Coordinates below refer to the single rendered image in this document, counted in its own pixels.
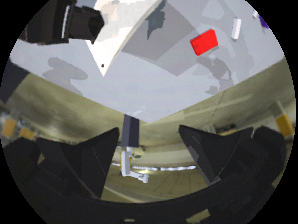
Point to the purple rectangular block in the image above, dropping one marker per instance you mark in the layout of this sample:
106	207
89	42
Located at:
263	22

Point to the red rectangular block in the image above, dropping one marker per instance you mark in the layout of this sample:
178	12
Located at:
204	42

